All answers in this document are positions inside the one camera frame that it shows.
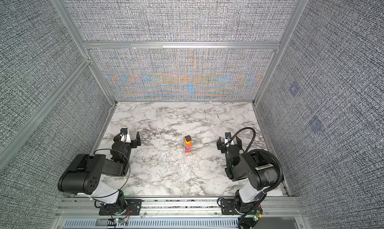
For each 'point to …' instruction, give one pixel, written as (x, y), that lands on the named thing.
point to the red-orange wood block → (189, 144)
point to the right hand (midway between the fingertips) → (230, 136)
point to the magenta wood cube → (188, 150)
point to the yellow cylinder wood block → (187, 142)
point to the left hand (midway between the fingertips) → (129, 132)
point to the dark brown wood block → (188, 138)
